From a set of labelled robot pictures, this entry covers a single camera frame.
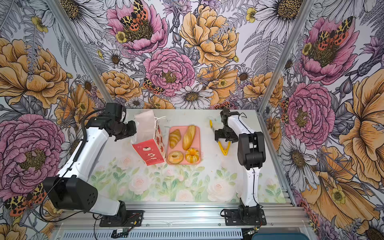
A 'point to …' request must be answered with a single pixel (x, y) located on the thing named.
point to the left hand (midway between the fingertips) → (134, 136)
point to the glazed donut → (175, 157)
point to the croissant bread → (174, 138)
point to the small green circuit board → (120, 233)
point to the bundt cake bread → (192, 155)
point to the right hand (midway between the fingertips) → (225, 142)
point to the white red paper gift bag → (148, 139)
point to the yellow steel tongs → (225, 152)
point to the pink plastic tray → (178, 147)
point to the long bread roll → (188, 137)
